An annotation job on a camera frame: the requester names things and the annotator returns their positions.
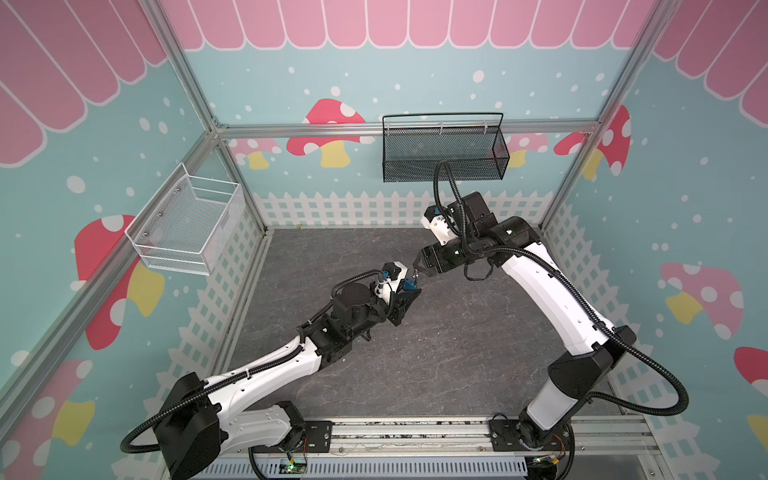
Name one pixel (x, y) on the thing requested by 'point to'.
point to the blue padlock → (409, 284)
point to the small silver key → (416, 273)
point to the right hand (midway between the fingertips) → (426, 259)
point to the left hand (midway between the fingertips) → (413, 291)
